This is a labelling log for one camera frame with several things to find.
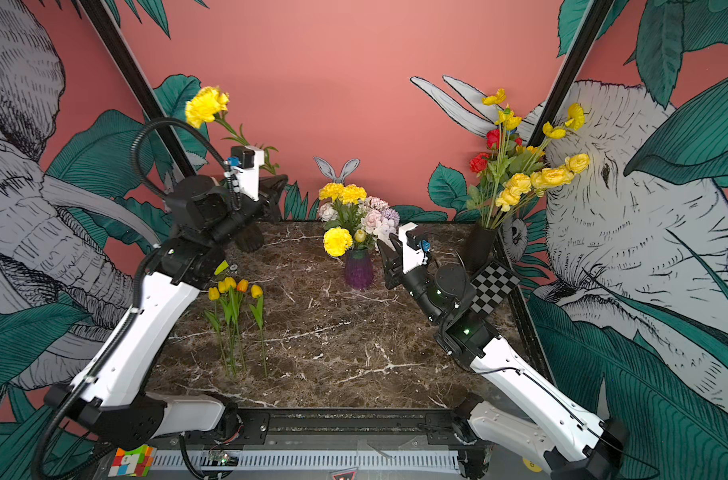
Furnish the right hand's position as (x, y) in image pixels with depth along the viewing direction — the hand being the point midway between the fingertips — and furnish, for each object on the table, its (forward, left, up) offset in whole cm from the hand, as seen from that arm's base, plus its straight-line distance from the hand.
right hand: (382, 235), depth 61 cm
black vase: (+20, -31, -28) cm, 47 cm away
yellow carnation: (+6, +11, -9) cm, 15 cm away
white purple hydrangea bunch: (+15, +1, -10) cm, 18 cm away
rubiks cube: (-37, +55, -35) cm, 75 cm away
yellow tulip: (+4, +48, -37) cm, 61 cm away
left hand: (+9, +20, +9) cm, 24 cm away
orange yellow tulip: (+10, +46, -36) cm, 59 cm away
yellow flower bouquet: (+33, -38, -9) cm, 51 cm away
